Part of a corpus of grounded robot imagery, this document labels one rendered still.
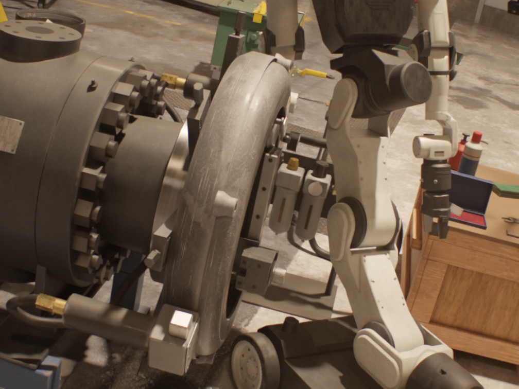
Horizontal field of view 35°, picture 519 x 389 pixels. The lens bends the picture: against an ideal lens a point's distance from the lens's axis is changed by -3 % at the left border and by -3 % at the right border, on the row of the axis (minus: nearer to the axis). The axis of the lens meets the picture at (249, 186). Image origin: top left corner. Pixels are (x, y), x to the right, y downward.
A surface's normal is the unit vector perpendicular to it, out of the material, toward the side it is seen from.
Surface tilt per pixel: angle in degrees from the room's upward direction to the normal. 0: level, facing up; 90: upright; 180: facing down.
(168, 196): 71
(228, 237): 82
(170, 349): 113
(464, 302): 90
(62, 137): 57
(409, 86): 62
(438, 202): 75
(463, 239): 90
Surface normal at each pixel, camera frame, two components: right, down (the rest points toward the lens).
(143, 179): -0.14, -0.11
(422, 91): 0.53, -0.07
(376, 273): 0.46, -0.48
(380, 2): 0.20, 0.20
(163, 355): -0.25, 0.65
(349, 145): -0.72, 0.43
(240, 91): 0.11, -0.65
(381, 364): -0.85, 0.02
